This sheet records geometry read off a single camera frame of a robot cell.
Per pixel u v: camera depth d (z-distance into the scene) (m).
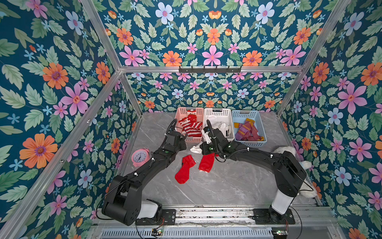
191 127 1.06
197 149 0.86
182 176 0.88
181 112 1.15
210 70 0.93
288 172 0.50
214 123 1.08
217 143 0.66
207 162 0.93
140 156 0.93
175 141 0.67
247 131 1.01
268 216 0.65
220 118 1.16
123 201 0.42
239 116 1.15
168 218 0.74
